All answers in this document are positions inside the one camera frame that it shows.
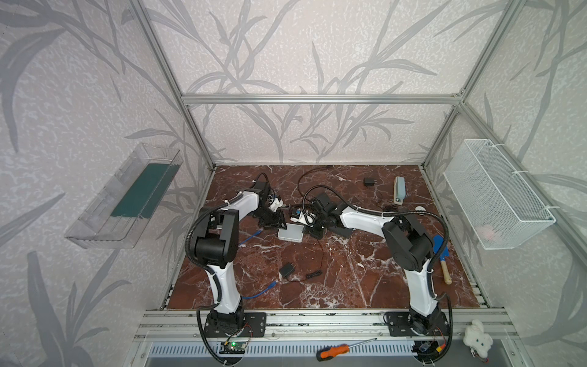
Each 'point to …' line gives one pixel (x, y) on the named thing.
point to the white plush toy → (474, 336)
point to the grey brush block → (399, 190)
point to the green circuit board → (232, 348)
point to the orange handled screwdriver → (326, 353)
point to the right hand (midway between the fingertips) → (305, 221)
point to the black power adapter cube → (287, 270)
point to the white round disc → (419, 208)
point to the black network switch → (341, 232)
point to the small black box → (369, 182)
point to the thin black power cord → (315, 273)
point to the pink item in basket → (486, 232)
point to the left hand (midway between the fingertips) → (285, 219)
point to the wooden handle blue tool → (437, 241)
